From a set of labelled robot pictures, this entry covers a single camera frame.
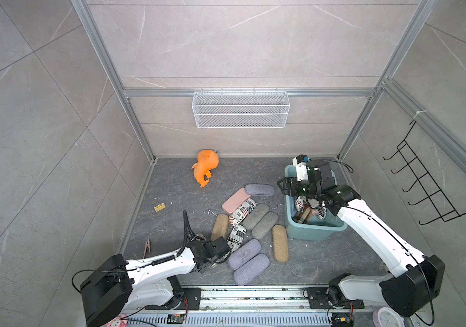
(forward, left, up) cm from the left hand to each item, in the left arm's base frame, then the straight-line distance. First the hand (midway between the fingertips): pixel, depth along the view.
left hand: (219, 252), depth 84 cm
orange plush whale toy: (+48, +7, +6) cm, 49 cm away
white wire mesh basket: (+61, -12, +29) cm, 68 cm away
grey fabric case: (+10, -20, +3) cm, 23 cm away
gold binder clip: (+23, +30, 0) cm, 37 cm away
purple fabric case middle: (-3, -9, +3) cm, 10 cm away
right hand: (+18, -28, +23) cm, 41 cm away
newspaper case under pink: (+17, -11, +3) cm, 20 cm away
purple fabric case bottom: (-10, -10, +2) cm, 14 cm away
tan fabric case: (0, -26, +2) cm, 26 cm away
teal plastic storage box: (+1, -37, +17) cm, 40 cm away
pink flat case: (+24, -8, +1) cm, 26 cm away
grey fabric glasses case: (+15, -17, +2) cm, 23 cm away
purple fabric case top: (+28, -20, +4) cm, 35 cm away
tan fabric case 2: (+9, -1, +3) cm, 10 cm away
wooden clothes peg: (+3, +31, 0) cm, 31 cm away
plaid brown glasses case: (+12, -37, +6) cm, 40 cm away
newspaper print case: (+5, -7, +2) cm, 9 cm away
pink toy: (-23, +32, +4) cm, 39 cm away
